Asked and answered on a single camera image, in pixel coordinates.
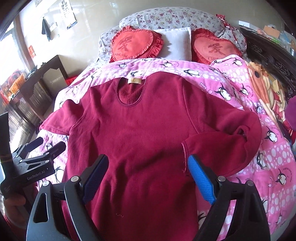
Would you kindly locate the orange plastic basket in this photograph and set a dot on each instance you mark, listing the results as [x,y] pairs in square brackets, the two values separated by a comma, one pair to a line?
[17,84]

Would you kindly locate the left hand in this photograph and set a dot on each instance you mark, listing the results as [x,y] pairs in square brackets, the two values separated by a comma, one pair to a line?
[11,210]

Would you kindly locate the dark wooden desk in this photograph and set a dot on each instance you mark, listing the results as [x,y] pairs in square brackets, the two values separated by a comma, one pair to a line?
[35,92]

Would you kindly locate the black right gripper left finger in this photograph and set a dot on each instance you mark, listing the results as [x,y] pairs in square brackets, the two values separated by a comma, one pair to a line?
[47,220]

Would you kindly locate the white pillow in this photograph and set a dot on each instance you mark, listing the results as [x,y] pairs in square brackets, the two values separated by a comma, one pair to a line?
[177,44]

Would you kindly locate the cardboard box on shelf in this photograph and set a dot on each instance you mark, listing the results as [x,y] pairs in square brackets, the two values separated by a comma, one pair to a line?
[271,31]

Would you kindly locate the dark red fleece sweater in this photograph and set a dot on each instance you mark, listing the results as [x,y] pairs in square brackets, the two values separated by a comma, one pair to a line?
[148,131]

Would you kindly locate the dark hanging cloth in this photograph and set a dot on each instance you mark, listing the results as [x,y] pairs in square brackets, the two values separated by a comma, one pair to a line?
[46,30]

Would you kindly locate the left red heart cushion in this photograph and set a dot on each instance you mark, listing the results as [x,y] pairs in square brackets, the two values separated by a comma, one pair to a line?
[130,43]

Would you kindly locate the pink penguin blanket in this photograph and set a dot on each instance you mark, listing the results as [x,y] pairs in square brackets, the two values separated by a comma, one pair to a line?
[273,167]

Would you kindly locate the right red heart cushion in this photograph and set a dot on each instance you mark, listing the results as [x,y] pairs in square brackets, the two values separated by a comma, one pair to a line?
[206,47]

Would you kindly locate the red wall sticker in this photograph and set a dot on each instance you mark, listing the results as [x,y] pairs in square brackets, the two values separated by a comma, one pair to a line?
[31,51]

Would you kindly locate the red heart cushion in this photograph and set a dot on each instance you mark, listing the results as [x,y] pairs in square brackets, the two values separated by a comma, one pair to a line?
[130,43]
[206,47]

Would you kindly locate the orange cartoon blanket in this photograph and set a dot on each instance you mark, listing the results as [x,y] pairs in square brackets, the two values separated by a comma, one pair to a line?
[270,94]

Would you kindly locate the red box under desk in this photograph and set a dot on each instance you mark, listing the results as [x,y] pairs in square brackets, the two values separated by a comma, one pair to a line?
[70,80]

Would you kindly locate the wall calendar poster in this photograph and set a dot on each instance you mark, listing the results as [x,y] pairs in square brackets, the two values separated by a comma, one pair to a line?
[67,12]

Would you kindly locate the dark carved headboard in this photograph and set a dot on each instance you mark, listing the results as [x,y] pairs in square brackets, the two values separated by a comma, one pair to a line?
[276,60]

